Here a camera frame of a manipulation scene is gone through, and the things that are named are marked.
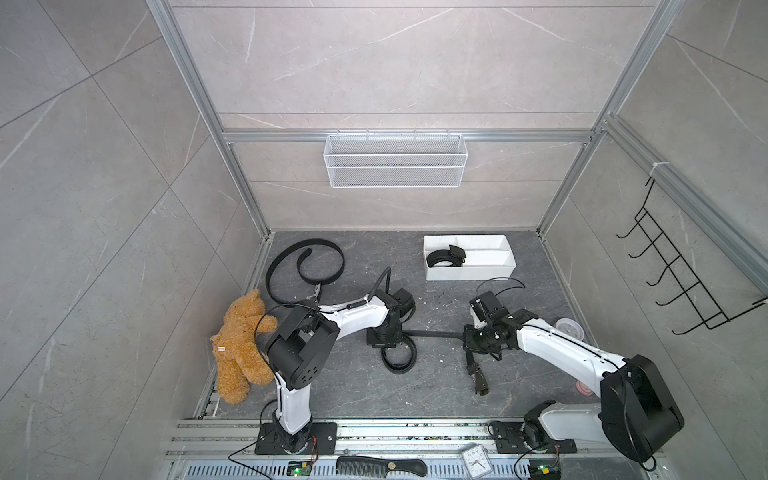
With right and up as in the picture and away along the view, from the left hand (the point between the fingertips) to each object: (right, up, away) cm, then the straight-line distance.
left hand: (391, 342), depth 90 cm
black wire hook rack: (+64, +15, -31) cm, 73 cm away
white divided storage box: (+35, +26, +17) cm, 47 cm away
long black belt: (+24, -7, -14) cm, 28 cm away
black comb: (-9, -24, -20) cm, 32 cm away
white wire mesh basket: (0, +59, +10) cm, 60 cm away
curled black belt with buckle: (-28, +18, +13) cm, 35 cm away
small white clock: (+20, -22, -22) cm, 37 cm away
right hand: (+23, +1, -4) cm, 24 cm away
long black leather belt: (+21, +27, +7) cm, 35 cm away
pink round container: (+56, +5, 0) cm, 56 cm away
